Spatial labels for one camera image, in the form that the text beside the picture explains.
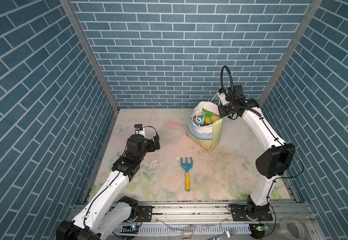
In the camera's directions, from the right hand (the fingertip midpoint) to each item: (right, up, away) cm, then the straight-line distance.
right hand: (221, 106), depth 87 cm
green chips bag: (-7, -6, +2) cm, 9 cm away
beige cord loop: (-22, -61, -17) cm, 67 cm away
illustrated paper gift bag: (-11, -12, -10) cm, 19 cm away
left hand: (-39, -17, -9) cm, 44 cm away
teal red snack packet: (-13, -9, -1) cm, 16 cm away
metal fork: (-2, -61, -19) cm, 64 cm away
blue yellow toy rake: (-20, -36, +1) cm, 42 cm away
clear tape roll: (+24, -61, -19) cm, 68 cm away
